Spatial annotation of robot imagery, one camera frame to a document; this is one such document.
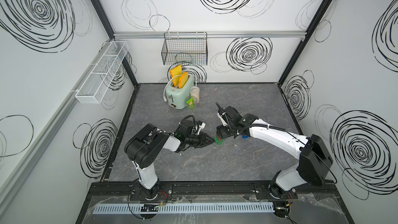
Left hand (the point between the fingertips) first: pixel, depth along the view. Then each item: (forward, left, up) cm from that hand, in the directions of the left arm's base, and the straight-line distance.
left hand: (213, 143), depth 85 cm
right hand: (+4, -5, +5) cm, 8 cm away
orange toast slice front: (+33, +19, +17) cm, 41 cm away
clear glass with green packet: (+27, +14, +1) cm, 31 cm away
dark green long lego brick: (+2, -3, 0) cm, 3 cm away
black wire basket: (+74, +22, +12) cm, 78 cm away
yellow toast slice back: (+40, +24, +17) cm, 50 cm away
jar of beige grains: (+33, +12, +6) cm, 36 cm away
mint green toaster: (+26, +24, +8) cm, 36 cm away
